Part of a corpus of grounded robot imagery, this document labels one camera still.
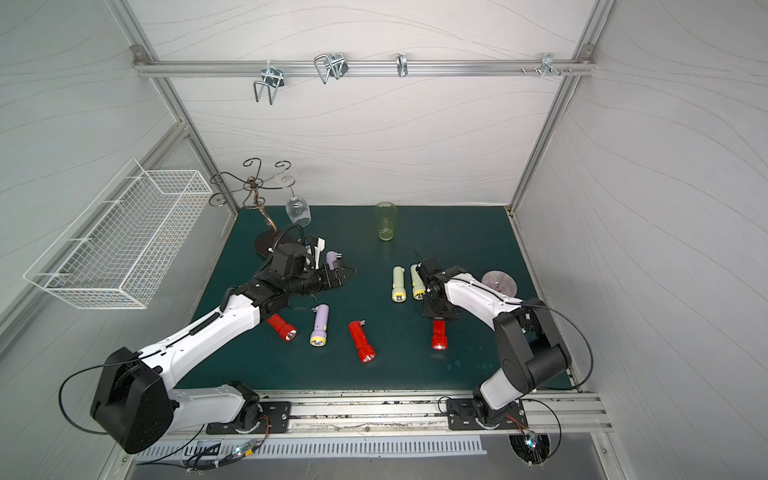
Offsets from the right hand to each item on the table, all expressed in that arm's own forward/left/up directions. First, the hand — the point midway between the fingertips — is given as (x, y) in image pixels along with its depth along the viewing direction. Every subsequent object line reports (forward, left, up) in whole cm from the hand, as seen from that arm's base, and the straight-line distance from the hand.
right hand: (438, 312), depth 89 cm
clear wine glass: (+23, +44, +20) cm, 53 cm away
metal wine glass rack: (+24, +61, +1) cm, 66 cm away
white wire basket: (-1, +78, +30) cm, 83 cm away
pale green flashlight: (+5, +12, +1) cm, 13 cm away
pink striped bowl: (+12, -21, 0) cm, 24 cm away
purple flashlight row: (+16, +36, +4) cm, 39 cm away
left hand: (+2, +26, +17) cm, 31 cm away
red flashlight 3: (-7, 0, +1) cm, 7 cm away
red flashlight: (-9, +44, +1) cm, 45 cm away
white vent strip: (-35, +37, -2) cm, 51 cm away
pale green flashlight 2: (+9, +6, 0) cm, 11 cm away
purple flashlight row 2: (-10, +35, +1) cm, 36 cm away
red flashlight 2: (-12, +21, -1) cm, 24 cm away
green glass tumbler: (+34, +18, +7) cm, 39 cm away
